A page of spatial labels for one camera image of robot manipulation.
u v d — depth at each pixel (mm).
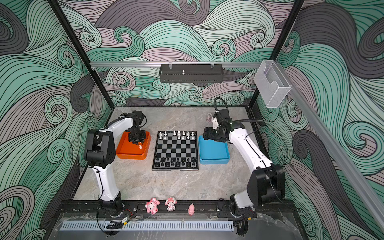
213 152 936
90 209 745
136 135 832
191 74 954
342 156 497
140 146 949
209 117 1067
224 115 655
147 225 697
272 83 789
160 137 988
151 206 713
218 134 686
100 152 535
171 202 728
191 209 721
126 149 899
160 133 1003
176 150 933
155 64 947
